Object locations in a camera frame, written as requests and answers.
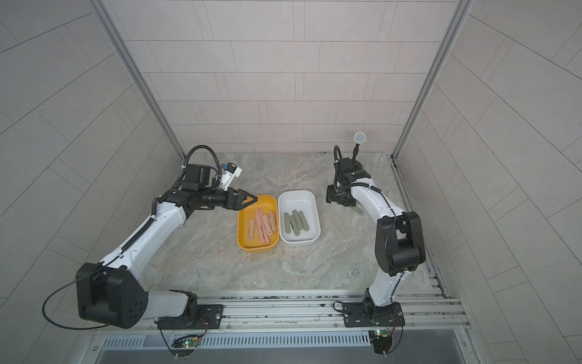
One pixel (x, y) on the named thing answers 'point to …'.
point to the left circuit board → (186, 344)
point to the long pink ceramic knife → (259, 227)
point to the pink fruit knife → (251, 229)
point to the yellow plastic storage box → (267, 202)
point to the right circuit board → (382, 340)
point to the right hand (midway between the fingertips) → (334, 197)
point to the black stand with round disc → (359, 137)
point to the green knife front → (287, 225)
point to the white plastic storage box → (305, 200)
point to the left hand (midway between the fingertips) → (253, 196)
